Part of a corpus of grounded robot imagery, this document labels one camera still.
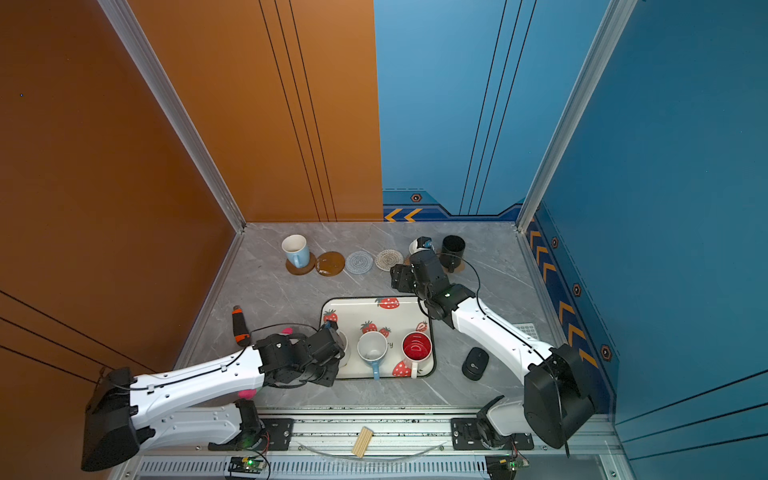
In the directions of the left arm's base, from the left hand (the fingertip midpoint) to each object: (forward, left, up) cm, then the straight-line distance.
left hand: (337, 370), depth 78 cm
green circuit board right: (-19, -42, -8) cm, 46 cm away
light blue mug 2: (+8, -8, -4) cm, 13 cm away
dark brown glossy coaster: (+40, +9, -6) cm, 41 cm away
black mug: (+35, -33, +8) cm, 48 cm away
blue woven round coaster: (+41, -2, -6) cm, 41 cm away
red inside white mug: (+8, -21, -4) cm, 23 cm away
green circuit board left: (-20, +20, -8) cm, 29 cm away
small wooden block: (-15, -8, -6) cm, 18 cm away
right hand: (+24, -16, +12) cm, 31 cm away
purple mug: (+23, -19, +24) cm, 38 cm away
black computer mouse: (+3, -37, -4) cm, 38 cm away
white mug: (-4, -4, +17) cm, 18 cm away
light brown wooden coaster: (+36, +18, -6) cm, 41 cm away
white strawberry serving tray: (+20, -15, -8) cm, 26 cm away
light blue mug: (+39, +19, +3) cm, 43 cm away
